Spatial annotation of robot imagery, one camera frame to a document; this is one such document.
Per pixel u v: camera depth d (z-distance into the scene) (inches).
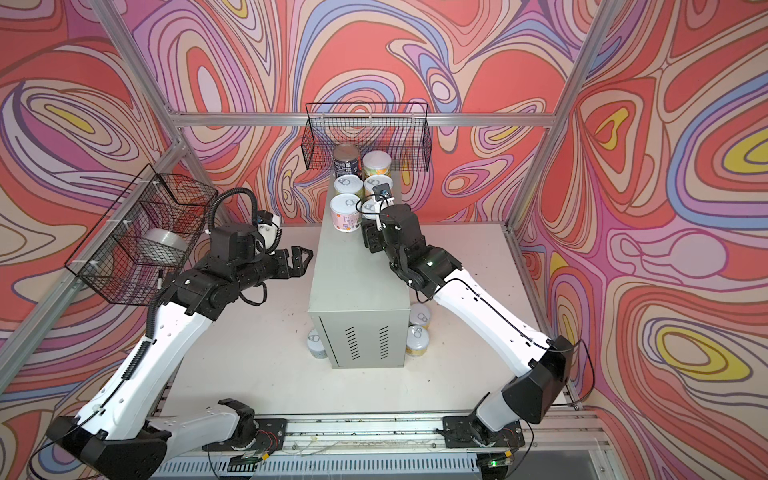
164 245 27.6
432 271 19.1
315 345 32.9
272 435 28.5
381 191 22.6
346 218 26.8
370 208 27.1
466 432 28.9
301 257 24.8
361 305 23.0
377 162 30.1
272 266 23.5
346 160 28.9
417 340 33.0
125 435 15.1
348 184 29.1
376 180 29.5
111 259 26.6
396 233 19.4
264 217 23.4
